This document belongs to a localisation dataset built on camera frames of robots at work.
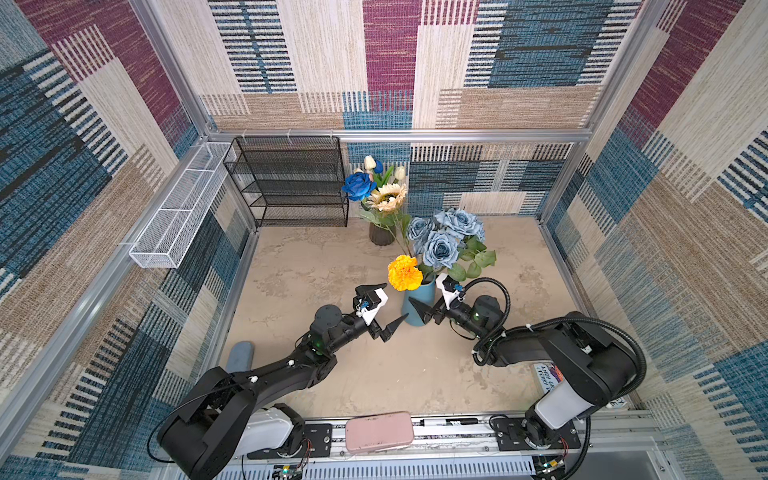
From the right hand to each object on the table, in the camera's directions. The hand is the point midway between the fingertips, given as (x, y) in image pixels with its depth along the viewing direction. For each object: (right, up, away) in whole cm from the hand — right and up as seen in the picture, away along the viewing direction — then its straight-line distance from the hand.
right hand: (421, 288), depth 84 cm
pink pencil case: (-11, -34, -9) cm, 37 cm away
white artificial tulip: (-15, +37, +8) cm, 40 cm away
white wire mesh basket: (-75, +14, +7) cm, 77 cm away
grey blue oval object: (-50, -19, +1) cm, 54 cm away
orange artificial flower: (-6, +5, -20) cm, 22 cm away
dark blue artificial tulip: (-12, +36, +11) cm, 40 cm away
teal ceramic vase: (+1, -1, -4) cm, 5 cm away
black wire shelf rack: (-44, +36, +25) cm, 62 cm away
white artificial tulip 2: (-5, +34, +9) cm, 36 cm away
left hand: (-7, -1, -8) cm, 11 cm away
